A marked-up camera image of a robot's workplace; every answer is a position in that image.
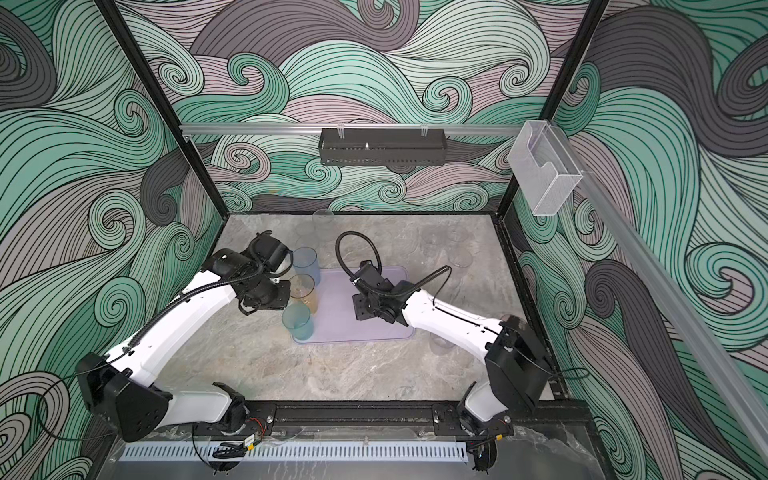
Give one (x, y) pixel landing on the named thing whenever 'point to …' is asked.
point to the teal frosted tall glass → (298, 319)
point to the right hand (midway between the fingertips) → (363, 304)
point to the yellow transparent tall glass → (302, 286)
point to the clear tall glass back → (323, 221)
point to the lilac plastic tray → (336, 318)
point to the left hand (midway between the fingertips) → (283, 300)
